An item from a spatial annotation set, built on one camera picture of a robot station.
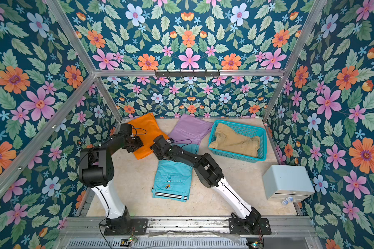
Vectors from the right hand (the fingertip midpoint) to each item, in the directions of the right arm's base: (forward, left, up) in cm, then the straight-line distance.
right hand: (150, 148), depth 98 cm
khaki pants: (+10, -50, 0) cm, 51 cm away
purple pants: (+18, -24, -3) cm, 30 cm away
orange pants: (+20, +8, -1) cm, 21 cm away
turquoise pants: (-19, -17, -2) cm, 26 cm away
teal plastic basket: (+15, -64, +2) cm, 66 cm away
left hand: (+4, +6, 0) cm, 8 cm away
